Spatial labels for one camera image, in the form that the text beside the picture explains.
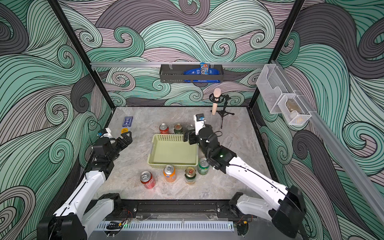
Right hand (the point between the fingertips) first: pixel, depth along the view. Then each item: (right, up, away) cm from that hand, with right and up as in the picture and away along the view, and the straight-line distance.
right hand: (195, 125), depth 74 cm
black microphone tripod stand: (+18, +15, +21) cm, 32 cm away
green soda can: (+5, -22, +4) cm, 23 cm away
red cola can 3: (-24, -27, 0) cm, 36 cm away
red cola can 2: (-2, -1, -7) cm, 7 cm away
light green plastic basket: (-14, -17, +21) cm, 31 cm away
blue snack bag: (+2, +33, +19) cm, 38 cm away
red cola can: (-19, -3, +21) cm, 29 cm away
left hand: (-39, -5, +8) cm, 40 cm away
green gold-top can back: (-10, -3, +21) cm, 24 cm away
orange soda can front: (-13, -25, +2) cm, 29 cm away
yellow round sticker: (-50, -5, +33) cm, 60 cm away
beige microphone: (+14, +19, +16) cm, 29 cm away
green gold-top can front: (-2, -26, +1) cm, 26 cm away
